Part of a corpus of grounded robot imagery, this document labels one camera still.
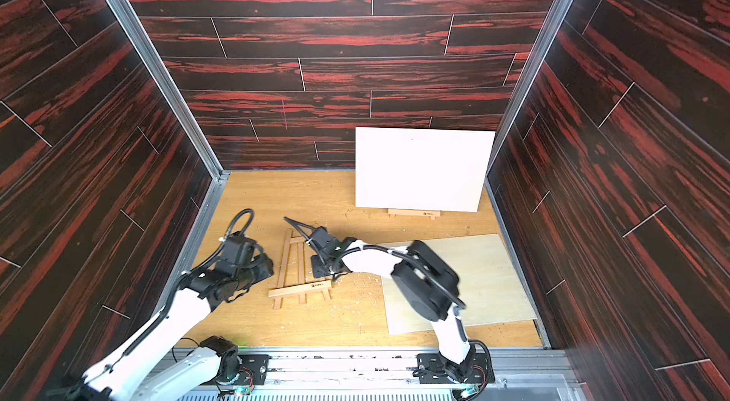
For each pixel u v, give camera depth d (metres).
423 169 0.96
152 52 0.84
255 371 0.74
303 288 0.86
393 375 0.73
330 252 0.71
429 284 0.50
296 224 0.79
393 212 1.03
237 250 0.61
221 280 0.56
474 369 0.73
